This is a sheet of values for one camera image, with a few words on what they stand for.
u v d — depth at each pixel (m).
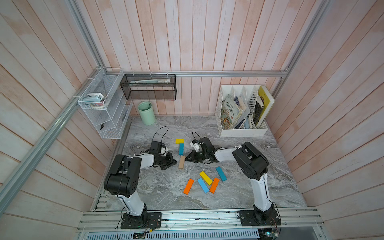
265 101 0.97
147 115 1.07
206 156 0.81
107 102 0.74
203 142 0.81
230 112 1.01
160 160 0.81
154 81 0.91
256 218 0.66
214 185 0.84
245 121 1.01
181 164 0.93
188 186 0.85
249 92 1.05
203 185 0.84
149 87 1.03
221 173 0.90
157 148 0.79
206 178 0.87
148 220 0.73
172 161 0.88
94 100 0.68
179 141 1.04
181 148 1.02
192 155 0.87
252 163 0.56
